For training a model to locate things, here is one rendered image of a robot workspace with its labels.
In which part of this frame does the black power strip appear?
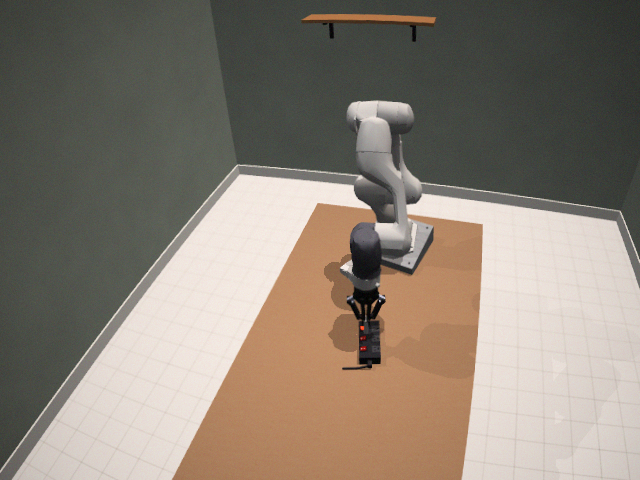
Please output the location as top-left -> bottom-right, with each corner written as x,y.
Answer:
355,321 -> 381,369

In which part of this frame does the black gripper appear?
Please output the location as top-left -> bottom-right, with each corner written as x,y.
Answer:
347,286 -> 386,334

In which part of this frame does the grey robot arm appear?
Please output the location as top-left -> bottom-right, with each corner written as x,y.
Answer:
340,101 -> 422,290

